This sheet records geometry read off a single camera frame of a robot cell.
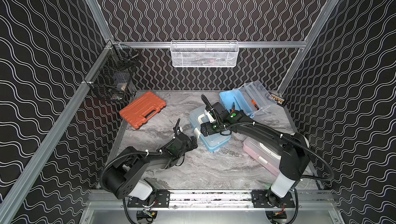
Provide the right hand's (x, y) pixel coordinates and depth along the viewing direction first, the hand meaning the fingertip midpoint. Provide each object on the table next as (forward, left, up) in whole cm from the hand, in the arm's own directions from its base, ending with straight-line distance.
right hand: (207, 128), depth 85 cm
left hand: (-2, +9, -9) cm, 13 cm away
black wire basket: (+26, +56, +15) cm, 63 cm away
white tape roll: (-1, -61, -13) cm, 62 cm away
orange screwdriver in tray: (+21, -31, -3) cm, 38 cm away
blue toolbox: (+8, +6, -1) cm, 10 cm away
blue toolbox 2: (+29, -30, -5) cm, 42 cm away
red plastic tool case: (+18, +45, -8) cm, 49 cm away
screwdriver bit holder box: (+33, -52, -11) cm, 63 cm away
